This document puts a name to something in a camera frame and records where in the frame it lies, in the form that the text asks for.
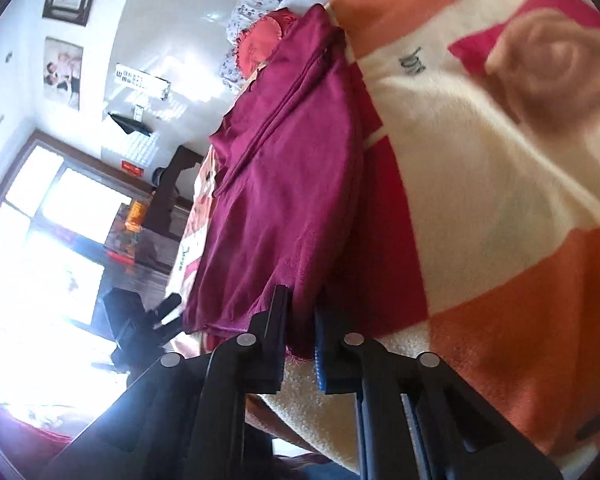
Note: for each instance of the orange bottle on cabinet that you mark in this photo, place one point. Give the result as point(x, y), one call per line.
point(136, 216)

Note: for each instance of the maroon satin garment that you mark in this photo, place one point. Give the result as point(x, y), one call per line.
point(289, 163)

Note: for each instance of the photo poster on wall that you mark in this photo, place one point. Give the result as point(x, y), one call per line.
point(62, 68)

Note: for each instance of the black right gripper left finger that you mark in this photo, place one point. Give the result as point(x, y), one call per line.
point(184, 418)

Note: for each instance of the dark wooden cabinet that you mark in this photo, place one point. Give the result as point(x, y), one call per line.
point(154, 248)

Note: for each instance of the orange cream rose blanket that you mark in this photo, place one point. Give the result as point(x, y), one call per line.
point(476, 234)

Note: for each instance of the red round cushion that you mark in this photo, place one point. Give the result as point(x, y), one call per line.
point(255, 45)

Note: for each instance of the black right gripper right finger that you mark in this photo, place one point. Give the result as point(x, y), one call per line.
point(416, 418)

